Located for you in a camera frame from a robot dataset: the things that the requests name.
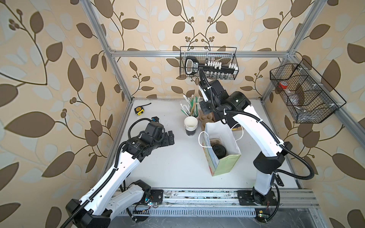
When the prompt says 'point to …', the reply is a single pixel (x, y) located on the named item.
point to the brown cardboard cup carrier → (214, 141)
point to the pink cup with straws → (190, 108)
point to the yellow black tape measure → (139, 109)
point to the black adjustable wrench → (279, 180)
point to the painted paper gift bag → (219, 129)
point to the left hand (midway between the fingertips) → (165, 135)
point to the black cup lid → (219, 150)
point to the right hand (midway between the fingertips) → (204, 103)
